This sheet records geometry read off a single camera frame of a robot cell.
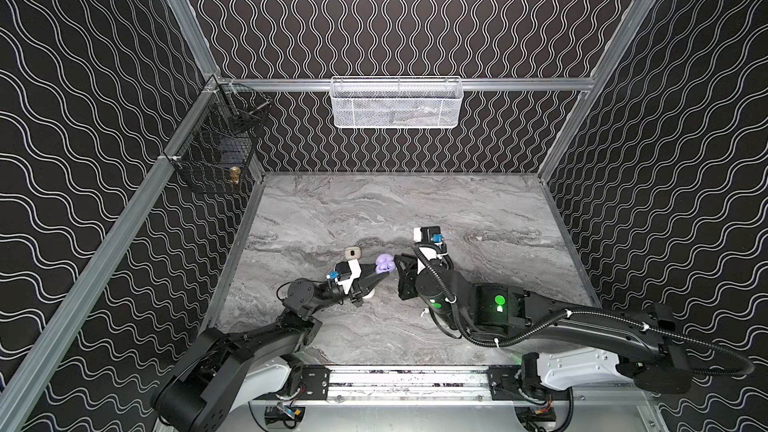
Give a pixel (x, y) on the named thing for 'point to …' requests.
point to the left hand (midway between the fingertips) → (391, 272)
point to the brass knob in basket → (234, 174)
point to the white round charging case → (370, 295)
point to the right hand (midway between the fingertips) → (393, 261)
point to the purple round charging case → (385, 263)
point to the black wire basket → (217, 156)
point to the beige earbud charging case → (353, 252)
